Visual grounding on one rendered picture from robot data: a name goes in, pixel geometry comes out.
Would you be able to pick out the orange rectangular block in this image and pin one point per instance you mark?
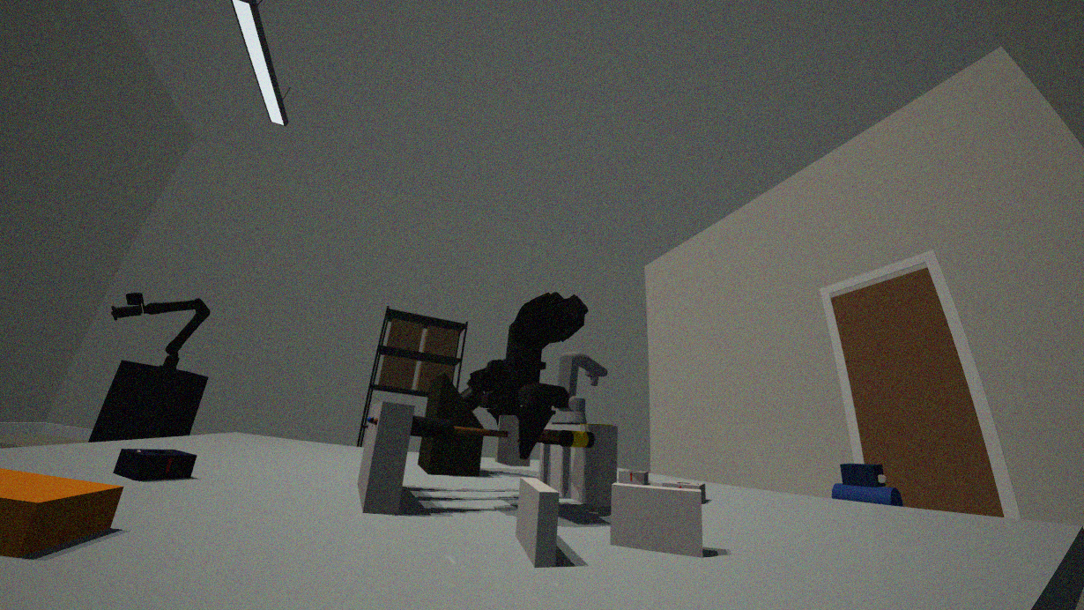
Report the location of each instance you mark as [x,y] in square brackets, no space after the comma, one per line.
[38,511]

